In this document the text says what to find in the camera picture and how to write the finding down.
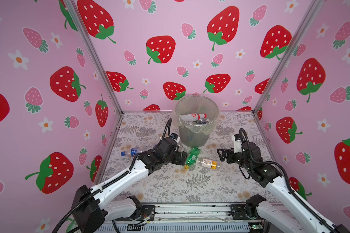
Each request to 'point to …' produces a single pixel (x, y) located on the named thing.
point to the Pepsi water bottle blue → (133, 152)
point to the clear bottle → (203, 121)
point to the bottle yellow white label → (209, 163)
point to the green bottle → (193, 156)
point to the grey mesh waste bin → (193, 139)
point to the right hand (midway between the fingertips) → (223, 149)
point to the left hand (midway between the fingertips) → (181, 153)
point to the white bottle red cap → (190, 117)
